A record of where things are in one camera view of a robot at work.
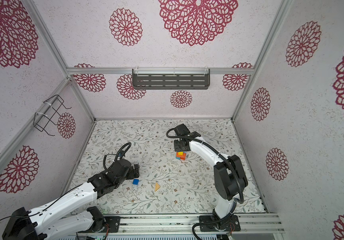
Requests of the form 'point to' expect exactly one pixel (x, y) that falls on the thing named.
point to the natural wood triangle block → (157, 186)
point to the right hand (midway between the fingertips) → (179, 144)
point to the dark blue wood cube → (135, 182)
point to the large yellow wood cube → (180, 153)
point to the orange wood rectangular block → (182, 157)
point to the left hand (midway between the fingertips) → (132, 169)
